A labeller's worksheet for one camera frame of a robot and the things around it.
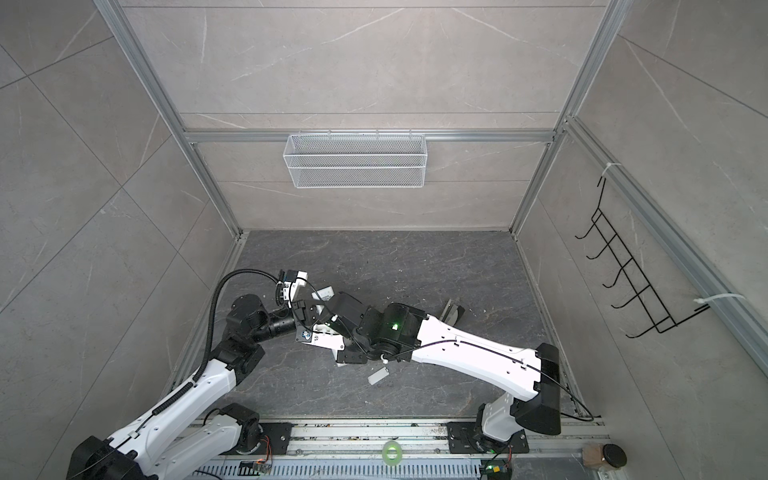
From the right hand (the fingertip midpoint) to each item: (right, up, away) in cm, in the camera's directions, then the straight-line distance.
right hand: (340, 329), depth 68 cm
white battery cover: (+8, -17, +16) cm, 25 cm away
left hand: (-1, +6, 0) cm, 6 cm away
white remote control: (-3, +8, +1) cm, 9 cm away
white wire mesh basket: (0, +50, +33) cm, 60 cm away
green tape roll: (+12, -31, +4) cm, 34 cm away
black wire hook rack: (+67, +14, 0) cm, 69 cm away
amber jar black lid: (+61, -30, +2) cm, 68 cm away
